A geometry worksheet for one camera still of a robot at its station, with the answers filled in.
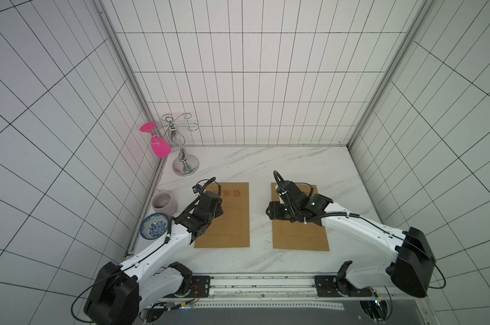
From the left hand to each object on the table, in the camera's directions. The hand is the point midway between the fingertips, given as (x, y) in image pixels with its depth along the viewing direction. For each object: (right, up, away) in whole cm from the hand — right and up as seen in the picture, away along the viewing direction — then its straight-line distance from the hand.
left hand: (213, 207), depth 85 cm
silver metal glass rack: (-19, +18, +25) cm, 36 cm away
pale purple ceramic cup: (-26, 0, +8) cm, 27 cm away
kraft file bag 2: (+33, -12, 0) cm, 35 cm away
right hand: (+24, +1, -4) cm, 24 cm away
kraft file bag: (+8, -10, +2) cm, 13 cm away
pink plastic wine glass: (-29, +27, +13) cm, 42 cm away
